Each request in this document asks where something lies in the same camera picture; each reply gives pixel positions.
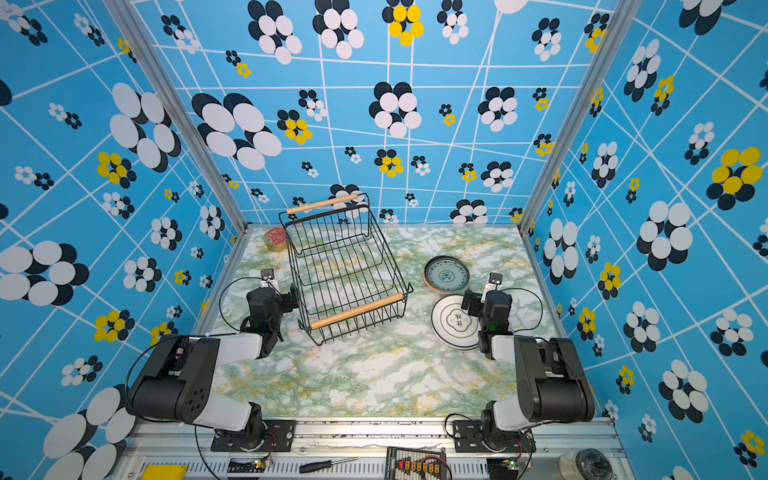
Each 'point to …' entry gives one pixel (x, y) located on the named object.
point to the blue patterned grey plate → (446, 274)
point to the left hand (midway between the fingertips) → (278, 285)
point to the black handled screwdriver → (323, 465)
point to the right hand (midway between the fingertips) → (487, 291)
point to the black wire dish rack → (343, 283)
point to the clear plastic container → (592, 464)
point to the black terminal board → (410, 463)
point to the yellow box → (164, 472)
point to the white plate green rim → (452, 324)
